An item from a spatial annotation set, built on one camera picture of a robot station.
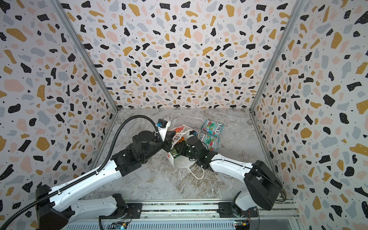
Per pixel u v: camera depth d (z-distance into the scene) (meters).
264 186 0.43
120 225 0.70
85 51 0.86
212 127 1.06
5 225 0.34
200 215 0.73
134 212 0.74
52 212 0.38
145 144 0.50
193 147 0.62
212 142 0.98
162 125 0.57
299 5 0.71
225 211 0.73
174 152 0.72
